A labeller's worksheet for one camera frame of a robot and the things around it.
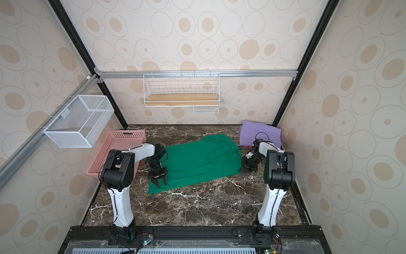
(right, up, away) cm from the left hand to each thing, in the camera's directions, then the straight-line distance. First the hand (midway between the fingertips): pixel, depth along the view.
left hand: (167, 182), depth 90 cm
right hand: (+43, +5, +6) cm, 44 cm away
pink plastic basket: (-36, +24, +19) cm, 48 cm away
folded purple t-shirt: (+53, +30, +21) cm, 65 cm away
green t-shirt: (+27, +14, +12) cm, 33 cm away
